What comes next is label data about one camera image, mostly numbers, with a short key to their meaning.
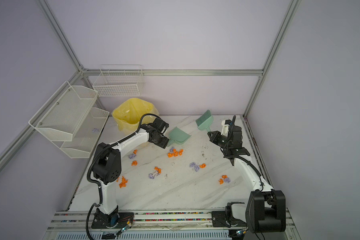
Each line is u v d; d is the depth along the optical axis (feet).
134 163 3.05
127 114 3.22
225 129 2.47
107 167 1.71
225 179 2.87
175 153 3.22
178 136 3.55
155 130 2.35
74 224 2.40
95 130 3.05
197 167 2.97
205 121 2.94
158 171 2.95
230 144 2.11
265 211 1.33
